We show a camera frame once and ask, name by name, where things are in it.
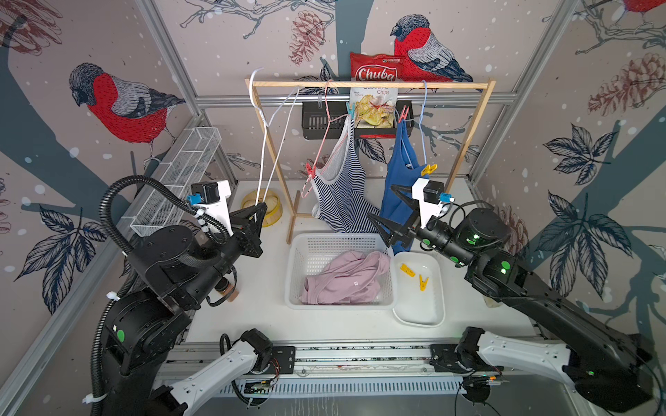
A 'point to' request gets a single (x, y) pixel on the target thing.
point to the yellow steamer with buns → (272, 202)
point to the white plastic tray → (418, 293)
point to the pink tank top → (352, 276)
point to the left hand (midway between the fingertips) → (268, 200)
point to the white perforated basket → (310, 253)
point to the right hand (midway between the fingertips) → (382, 198)
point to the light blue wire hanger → (420, 122)
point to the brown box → (228, 290)
